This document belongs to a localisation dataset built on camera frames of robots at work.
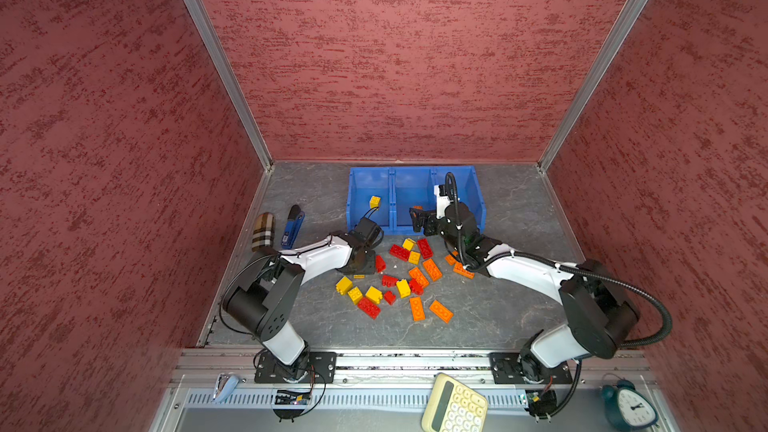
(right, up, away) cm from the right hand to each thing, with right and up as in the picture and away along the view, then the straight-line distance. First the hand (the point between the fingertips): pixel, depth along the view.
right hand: (421, 213), depth 87 cm
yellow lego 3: (-14, -23, -2) cm, 27 cm away
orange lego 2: (-1, -28, -3) cm, 28 cm away
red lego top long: (+2, -13, +8) cm, 15 cm away
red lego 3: (-12, -17, +4) cm, 21 cm away
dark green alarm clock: (+45, -43, -21) cm, 66 cm away
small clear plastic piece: (-49, -40, -17) cm, 66 cm away
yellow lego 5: (-3, -11, +8) cm, 14 cm away
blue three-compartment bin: (-10, +5, +10) cm, 16 cm away
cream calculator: (+5, -44, -19) cm, 48 cm away
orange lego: (+5, -28, -4) cm, 29 cm away
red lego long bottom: (-15, -27, -4) cm, 31 cm away
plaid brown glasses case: (-52, -7, +10) cm, 53 cm away
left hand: (-18, -19, +4) cm, 26 cm away
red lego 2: (-6, -13, +8) cm, 17 cm away
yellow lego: (-23, -21, -2) cm, 31 cm away
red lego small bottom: (-10, -25, -2) cm, 26 cm away
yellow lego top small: (-15, +2, +17) cm, 23 cm away
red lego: (-10, -21, 0) cm, 23 cm away
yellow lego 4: (-5, -22, -1) cm, 23 cm away
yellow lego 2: (-19, -23, -4) cm, 30 cm away
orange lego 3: (-1, -20, +3) cm, 20 cm away
